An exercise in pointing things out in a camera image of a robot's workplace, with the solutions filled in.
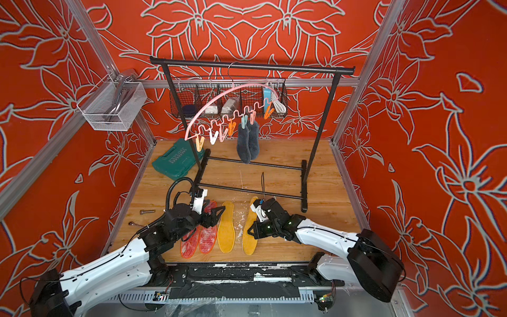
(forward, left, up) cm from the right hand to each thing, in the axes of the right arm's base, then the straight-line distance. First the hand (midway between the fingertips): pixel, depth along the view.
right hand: (245, 234), depth 78 cm
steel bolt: (+11, +49, -4) cm, 50 cm away
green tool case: (+38, +38, 0) cm, 54 cm away
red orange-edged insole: (+1, +17, -6) cm, 18 cm away
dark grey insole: (+33, +2, +18) cm, 38 cm away
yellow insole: (+3, +9, -5) cm, 10 cm away
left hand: (+9, +11, +9) cm, 17 cm away
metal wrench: (+6, +52, -5) cm, 52 cm away
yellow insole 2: (-2, -2, -1) cm, 3 cm away
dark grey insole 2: (+33, -3, +21) cm, 40 cm away
